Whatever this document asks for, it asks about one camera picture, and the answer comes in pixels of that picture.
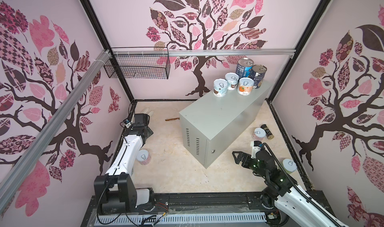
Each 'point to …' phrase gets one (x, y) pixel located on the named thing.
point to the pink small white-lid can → (259, 134)
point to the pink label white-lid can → (143, 157)
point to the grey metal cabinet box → (209, 126)
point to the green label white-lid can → (289, 165)
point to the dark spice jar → (269, 134)
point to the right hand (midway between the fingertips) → (238, 153)
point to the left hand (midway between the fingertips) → (140, 137)
